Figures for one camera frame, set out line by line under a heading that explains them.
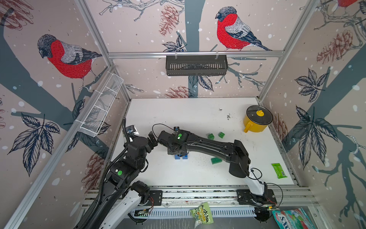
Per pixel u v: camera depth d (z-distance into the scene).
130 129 0.58
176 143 0.56
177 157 0.90
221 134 0.97
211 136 0.95
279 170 0.82
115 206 0.55
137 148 0.48
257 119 0.95
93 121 0.83
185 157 0.86
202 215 0.68
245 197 0.73
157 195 0.75
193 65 1.06
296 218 0.66
